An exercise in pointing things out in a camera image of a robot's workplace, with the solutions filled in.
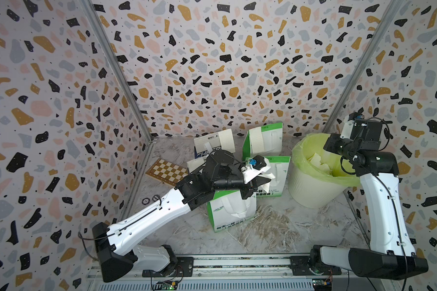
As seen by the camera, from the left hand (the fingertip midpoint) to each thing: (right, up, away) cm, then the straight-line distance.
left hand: (271, 179), depth 58 cm
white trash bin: (+21, -1, +12) cm, 24 cm away
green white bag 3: (-13, -14, +14) cm, 23 cm away
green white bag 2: (+9, +2, +22) cm, 24 cm away
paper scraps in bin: (+30, +5, +34) cm, 46 cm away
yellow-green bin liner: (+24, +9, +28) cm, 38 cm away
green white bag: (+10, +16, +39) cm, 43 cm away
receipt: (-1, -3, +2) cm, 3 cm away
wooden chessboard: (-48, -2, +43) cm, 64 cm away
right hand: (+26, +15, +11) cm, 31 cm away
